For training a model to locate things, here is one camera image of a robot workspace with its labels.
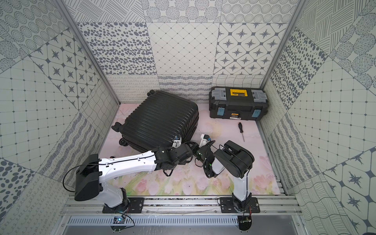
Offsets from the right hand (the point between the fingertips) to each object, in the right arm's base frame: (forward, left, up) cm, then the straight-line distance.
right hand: (185, 144), depth 91 cm
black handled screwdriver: (+15, -39, -6) cm, 42 cm away
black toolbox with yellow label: (+26, -35, +10) cm, 45 cm away
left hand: (-12, -2, +7) cm, 14 cm away
